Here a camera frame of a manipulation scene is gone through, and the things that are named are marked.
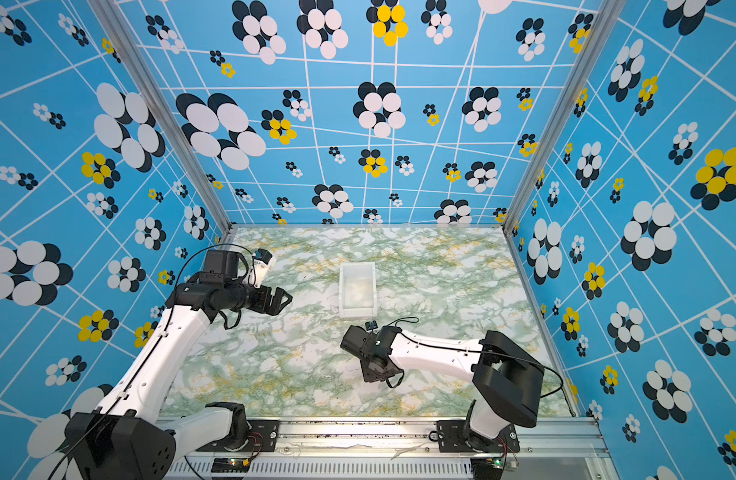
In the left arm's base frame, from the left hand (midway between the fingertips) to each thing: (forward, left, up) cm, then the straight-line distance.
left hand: (277, 291), depth 79 cm
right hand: (-15, -27, -17) cm, 35 cm away
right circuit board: (-37, -53, -18) cm, 67 cm away
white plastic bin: (+12, -20, -18) cm, 30 cm away
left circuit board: (-37, +9, -21) cm, 43 cm away
